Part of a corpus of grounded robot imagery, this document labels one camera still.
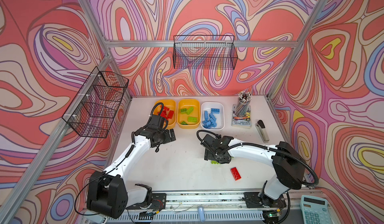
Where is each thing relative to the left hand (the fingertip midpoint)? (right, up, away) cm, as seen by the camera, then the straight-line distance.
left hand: (169, 136), depth 85 cm
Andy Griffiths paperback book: (+50, +7, +17) cm, 53 cm away
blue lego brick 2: (+30, +15, +23) cm, 41 cm away
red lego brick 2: (-3, +13, +23) cm, 27 cm away
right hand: (+26, -14, 0) cm, 29 cm away
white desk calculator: (+71, -32, -15) cm, 79 cm away
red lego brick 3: (+37, -20, -4) cm, 42 cm away
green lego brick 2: (+13, +9, +19) cm, 25 cm away
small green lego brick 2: (+7, +6, +17) cm, 19 cm away
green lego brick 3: (+24, -11, -10) cm, 29 cm away
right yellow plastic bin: (+6, +11, +22) cm, 25 cm away
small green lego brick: (+6, +15, +23) cm, 29 cm away
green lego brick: (+11, +15, +23) cm, 30 cm away
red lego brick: (-7, +14, +23) cm, 27 cm away
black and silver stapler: (+59, +2, +12) cm, 60 cm away
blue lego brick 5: (+23, +6, +14) cm, 28 cm away
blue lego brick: (+23, +11, +23) cm, 34 cm away
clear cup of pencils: (+47, +17, +14) cm, 51 cm away
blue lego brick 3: (+27, +11, +21) cm, 36 cm away
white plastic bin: (+33, +10, +21) cm, 40 cm away
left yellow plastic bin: (-3, +20, +27) cm, 33 cm away
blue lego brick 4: (+27, +8, +17) cm, 33 cm away
